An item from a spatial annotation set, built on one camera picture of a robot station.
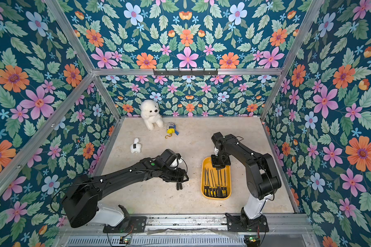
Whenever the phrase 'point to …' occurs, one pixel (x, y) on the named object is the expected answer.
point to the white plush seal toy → (149, 110)
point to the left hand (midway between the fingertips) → (187, 179)
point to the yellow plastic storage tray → (206, 162)
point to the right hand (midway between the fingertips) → (217, 167)
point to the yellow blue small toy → (171, 129)
